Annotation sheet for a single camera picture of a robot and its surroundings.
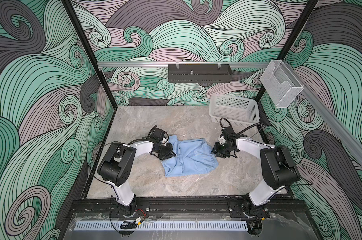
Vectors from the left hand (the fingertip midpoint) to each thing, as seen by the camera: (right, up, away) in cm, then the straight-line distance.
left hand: (175, 153), depth 91 cm
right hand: (+24, 0, +2) cm, 24 cm away
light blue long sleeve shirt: (+11, -2, 0) cm, 11 cm away
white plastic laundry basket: (+50, +28, +27) cm, 64 cm away
